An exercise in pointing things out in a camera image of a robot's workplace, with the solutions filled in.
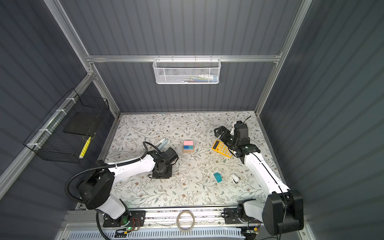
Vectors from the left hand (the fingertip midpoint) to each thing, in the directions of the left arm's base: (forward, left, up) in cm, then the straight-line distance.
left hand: (168, 176), depth 86 cm
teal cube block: (+18, -14, +1) cm, 23 cm away
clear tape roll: (-24, -13, -2) cm, 28 cm away
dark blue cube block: (+19, -11, +1) cm, 22 cm away
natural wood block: (+16, -12, +1) cm, 20 cm away
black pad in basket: (+20, +41, +27) cm, 53 cm away
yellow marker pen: (+5, +35, +26) cm, 44 cm away
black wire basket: (+13, +47, +26) cm, 56 cm away
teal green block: (-2, -29, 0) cm, 29 cm away
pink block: (+20, -12, +4) cm, 24 cm away
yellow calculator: (+18, -34, 0) cm, 38 cm away
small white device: (-4, -38, +2) cm, 39 cm away
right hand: (+15, -31, +19) cm, 39 cm away
